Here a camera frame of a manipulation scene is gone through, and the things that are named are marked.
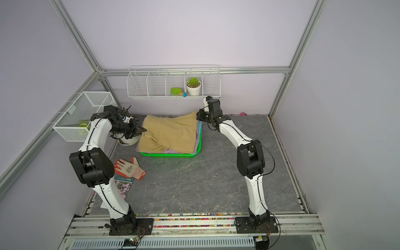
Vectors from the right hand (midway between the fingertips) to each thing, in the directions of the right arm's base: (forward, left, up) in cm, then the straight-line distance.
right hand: (196, 111), depth 94 cm
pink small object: (+20, -36, -22) cm, 46 cm away
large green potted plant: (-8, +45, -19) cm, 50 cm away
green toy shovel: (+15, +12, +4) cm, 20 cm away
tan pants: (-14, +11, -5) cm, 18 cm away
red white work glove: (-28, +38, -20) cm, 52 cm away
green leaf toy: (-18, +53, +10) cm, 57 cm away
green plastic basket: (-23, +6, -13) cm, 27 cm away
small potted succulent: (+9, +1, +12) cm, 15 cm away
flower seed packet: (-37, +41, -20) cm, 59 cm away
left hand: (-13, +28, -1) cm, 31 cm away
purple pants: (-21, +15, -11) cm, 28 cm away
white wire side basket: (-22, +54, +14) cm, 60 cm away
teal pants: (-17, -2, -11) cm, 21 cm away
